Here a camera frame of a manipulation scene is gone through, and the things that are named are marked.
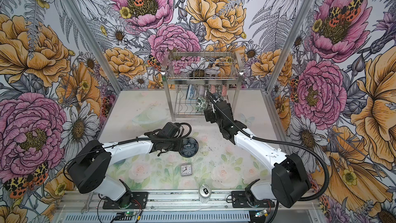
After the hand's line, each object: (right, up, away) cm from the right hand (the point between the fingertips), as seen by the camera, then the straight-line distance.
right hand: (215, 110), depth 84 cm
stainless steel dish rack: (-18, +24, +33) cm, 45 cm away
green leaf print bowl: (-8, +3, +13) cm, 16 cm away
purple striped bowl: (-8, +13, +22) cm, 26 cm away
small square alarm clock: (-16, -30, -2) cm, 34 cm away
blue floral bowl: (-15, +12, +21) cm, 28 cm away
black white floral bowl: (+8, +14, +22) cm, 27 cm away
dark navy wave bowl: (-15, -21, +5) cm, 26 cm away
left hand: (-20, -22, +4) cm, 30 cm away
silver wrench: (-61, -45, -12) cm, 76 cm away
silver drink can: (-6, -33, -20) cm, 39 cm away
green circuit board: (-42, -48, -12) cm, 65 cm away
